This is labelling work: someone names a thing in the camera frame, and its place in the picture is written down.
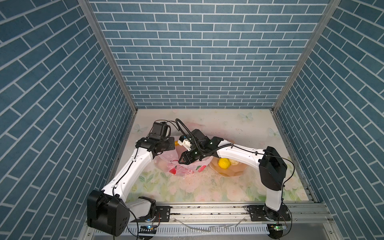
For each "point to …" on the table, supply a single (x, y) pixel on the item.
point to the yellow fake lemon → (224, 163)
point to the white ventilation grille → (203, 229)
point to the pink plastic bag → (169, 161)
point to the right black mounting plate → (256, 212)
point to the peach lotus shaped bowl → (233, 170)
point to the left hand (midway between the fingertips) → (172, 142)
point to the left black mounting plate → (164, 213)
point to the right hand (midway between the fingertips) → (179, 159)
